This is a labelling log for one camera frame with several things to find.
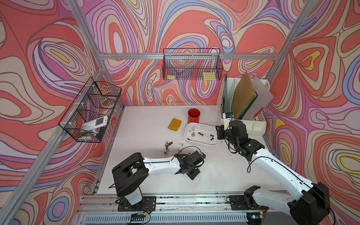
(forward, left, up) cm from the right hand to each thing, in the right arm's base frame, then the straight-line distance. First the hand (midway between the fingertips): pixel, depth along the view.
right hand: (218, 130), depth 80 cm
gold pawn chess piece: (+10, +13, -19) cm, 25 cm away
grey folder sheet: (+18, -31, +7) cm, 37 cm away
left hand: (-18, +13, -18) cm, 29 cm away
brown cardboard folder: (+32, -25, 0) cm, 40 cm away
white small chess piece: (+2, +22, -19) cm, 29 cm away
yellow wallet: (+19, +27, -19) cm, 38 cm away
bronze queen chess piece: (+10, +8, -19) cm, 23 cm away
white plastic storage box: (+14, +4, -18) cm, 23 cm away
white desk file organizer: (+15, -34, -18) cm, 41 cm away
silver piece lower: (-4, +33, -17) cm, 37 cm away
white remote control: (-2, +63, +13) cm, 64 cm away
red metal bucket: (+20, +12, -9) cm, 25 cm away
